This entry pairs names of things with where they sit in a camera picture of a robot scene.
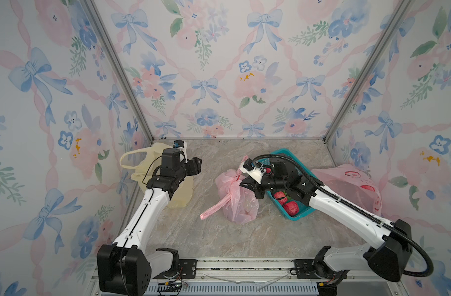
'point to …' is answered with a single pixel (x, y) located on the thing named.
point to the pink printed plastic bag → (352, 185)
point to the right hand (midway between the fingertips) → (242, 180)
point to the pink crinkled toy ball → (292, 208)
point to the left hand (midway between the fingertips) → (195, 160)
